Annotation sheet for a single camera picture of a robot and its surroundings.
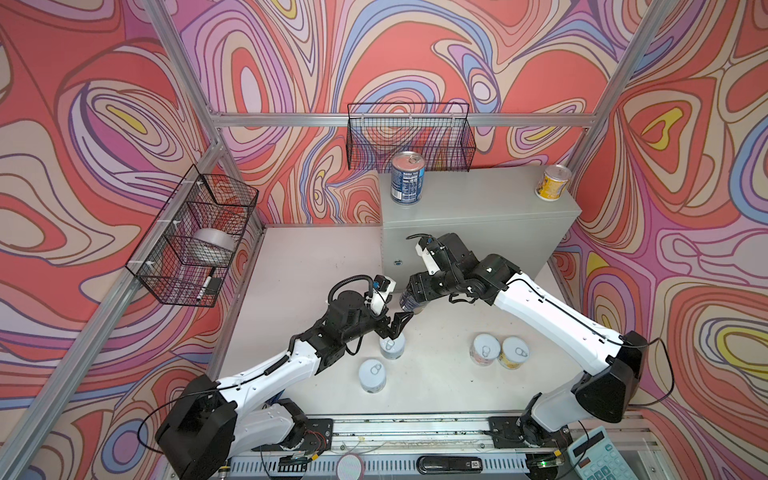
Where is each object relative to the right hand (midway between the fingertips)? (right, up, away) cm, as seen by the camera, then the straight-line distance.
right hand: (423, 290), depth 76 cm
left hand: (-5, -4, +1) cm, 6 cm away
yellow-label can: (+26, -18, +6) cm, 32 cm away
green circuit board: (-34, -42, -4) cm, 54 cm away
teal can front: (-13, -23, +2) cm, 27 cm away
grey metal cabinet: (+20, +21, +4) cm, 29 cm away
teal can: (-8, -17, +6) cm, 20 cm away
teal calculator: (+41, -39, -7) cm, 57 cm away
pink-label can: (+18, -17, +6) cm, 26 cm away
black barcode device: (+1, -37, -11) cm, 39 cm away
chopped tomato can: (-4, -4, 0) cm, 5 cm away
